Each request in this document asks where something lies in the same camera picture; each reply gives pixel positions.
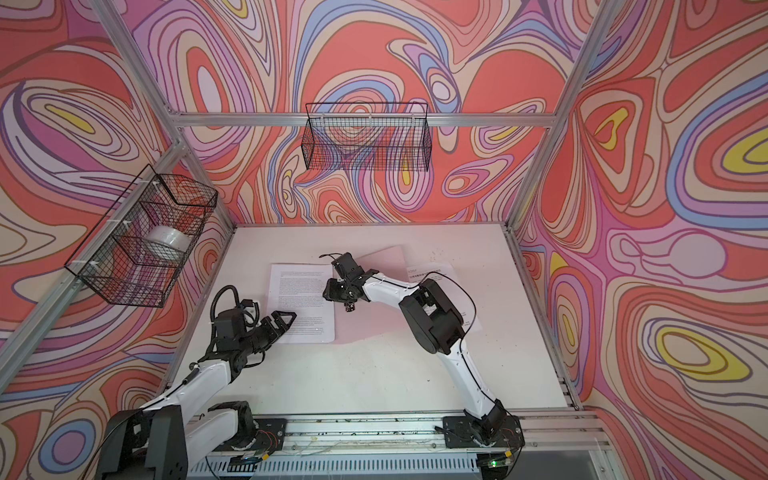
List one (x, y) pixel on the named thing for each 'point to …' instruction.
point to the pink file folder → (371, 318)
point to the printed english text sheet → (298, 288)
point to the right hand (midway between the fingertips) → (330, 300)
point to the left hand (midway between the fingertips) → (292, 319)
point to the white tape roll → (170, 241)
